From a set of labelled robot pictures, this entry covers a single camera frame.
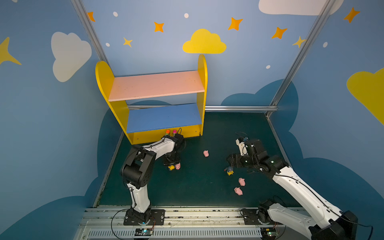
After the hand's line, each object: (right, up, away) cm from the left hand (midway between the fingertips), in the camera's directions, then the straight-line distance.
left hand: (175, 164), depth 93 cm
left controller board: (-12, -27, -22) cm, 37 cm away
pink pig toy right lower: (+37, -12, -11) cm, 40 cm away
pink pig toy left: (+2, -1, -2) cm, 3 cm away
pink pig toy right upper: (+40, -8, -7) cm, 42 cm away
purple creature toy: (-2, -1, -3) cm, 4 cm away
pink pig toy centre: (+20, +6, +4) cm, 21 cm away
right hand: (+34, +8, -14) cm, 38 cm away
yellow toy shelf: (-17, +26, +4) cm, 31 cm away
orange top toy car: (-7, +20, +12) cm, 25 cm away
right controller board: (+48, -28, -21) cm, 60 cm away
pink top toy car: (-2, +20, +14) cm, 25 cm away
